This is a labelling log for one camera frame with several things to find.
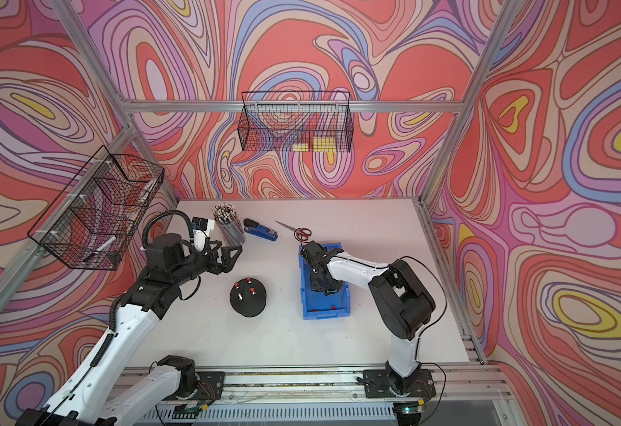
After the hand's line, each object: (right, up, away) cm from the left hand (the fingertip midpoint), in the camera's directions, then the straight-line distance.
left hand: (233, 246), depth 74 cm
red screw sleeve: (+4, -14, +5) cm, 15 cm away
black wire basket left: (-40, +6, -1) cm, 41 cm away
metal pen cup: (-8, +6, +20) cm, 22 cm away
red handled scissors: (+17, +2, +34) cm, 38 cm away
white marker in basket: (-37, 0, -1) cm, 37 cm away
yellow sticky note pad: (+26, +34, +17) cm, 46 cm away
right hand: (+27, -17, +18) cm, 37 cm away
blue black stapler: (-1, +5, +31) cm, 32 cm away
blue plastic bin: (+24, -22, +16) cm, 36 cm away
